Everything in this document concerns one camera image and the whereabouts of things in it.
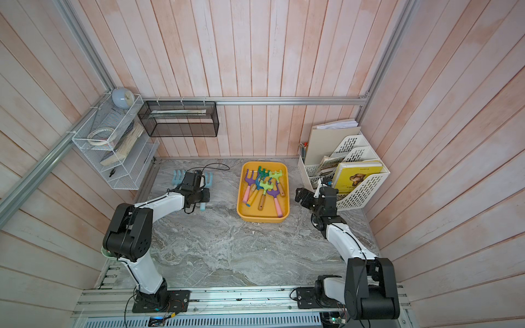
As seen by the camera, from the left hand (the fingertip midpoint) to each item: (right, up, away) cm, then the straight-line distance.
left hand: (205, 195), depth 99 cm
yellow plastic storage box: (+31, -9, -2) cm, 33 cm away
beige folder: (+58, +27, -7) cm, 64 cm away
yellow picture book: (+64, +10, -16) cm, 67 cm away
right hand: (+47, +3, -10) cm, 48 cm away
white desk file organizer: (+70, +21, -11) cm, 74 cm away
